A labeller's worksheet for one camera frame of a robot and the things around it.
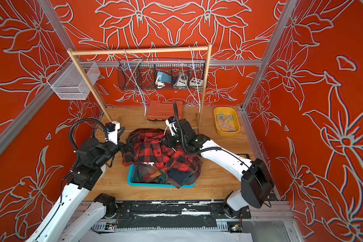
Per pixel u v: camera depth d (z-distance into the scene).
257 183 0.41
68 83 0.85
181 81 0.90
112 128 0.55
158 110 1.11
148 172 0.77
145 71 0.96
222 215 0.72
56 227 0.41
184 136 0.59
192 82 0.94
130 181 0.74
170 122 0.70
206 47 0.62
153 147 0.76
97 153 0.51
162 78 0.84
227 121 1.10
